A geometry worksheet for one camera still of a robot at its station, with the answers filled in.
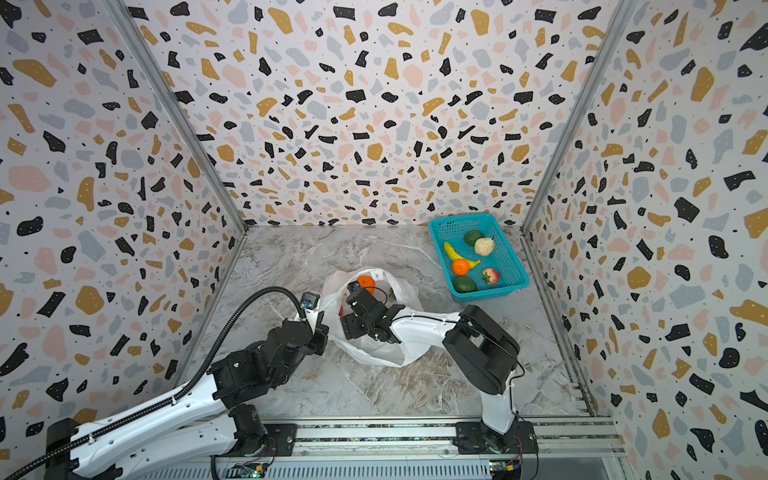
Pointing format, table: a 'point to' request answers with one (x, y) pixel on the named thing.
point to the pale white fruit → (484, 246)
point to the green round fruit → (471, 236)
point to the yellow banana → (455, 256)
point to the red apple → (491, 276)
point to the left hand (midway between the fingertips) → (324, 311)
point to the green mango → (464, 284)
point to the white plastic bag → (333, 301)
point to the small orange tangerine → (460, 267)
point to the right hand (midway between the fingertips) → (347, 315)
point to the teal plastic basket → (514, 277)
